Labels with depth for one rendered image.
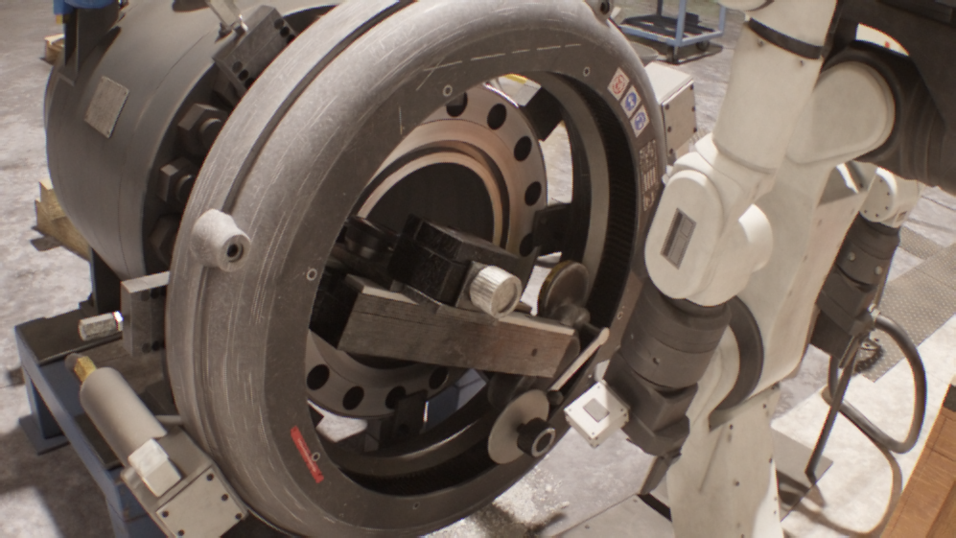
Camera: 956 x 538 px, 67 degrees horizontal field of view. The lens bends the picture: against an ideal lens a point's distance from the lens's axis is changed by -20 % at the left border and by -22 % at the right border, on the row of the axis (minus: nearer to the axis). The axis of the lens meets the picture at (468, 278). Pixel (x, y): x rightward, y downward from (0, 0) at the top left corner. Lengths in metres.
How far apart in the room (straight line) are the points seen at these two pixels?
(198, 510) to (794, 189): 0.70
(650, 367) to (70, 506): 1.16
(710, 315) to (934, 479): 0.86
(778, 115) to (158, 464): 0.66
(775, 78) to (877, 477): 1.46
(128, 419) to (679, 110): 0.87
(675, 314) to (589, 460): 1.07
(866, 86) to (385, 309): 0.53
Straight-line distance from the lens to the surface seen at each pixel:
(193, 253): 0.80
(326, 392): 1.10
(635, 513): 1.39
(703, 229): 0.68
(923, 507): 1.57
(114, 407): 1.06
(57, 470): 1.73
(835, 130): 0.81
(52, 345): 1.62
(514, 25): 0.91
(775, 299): 0.93
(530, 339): 1.08
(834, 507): 1.86
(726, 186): 0.68
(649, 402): 0.81
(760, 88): 0.66
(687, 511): 1.11
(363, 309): 0.86
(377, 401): 1.17
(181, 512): 0.93
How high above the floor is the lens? 1.07
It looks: 26 degrees down
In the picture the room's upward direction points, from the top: 6 degrees clockwise
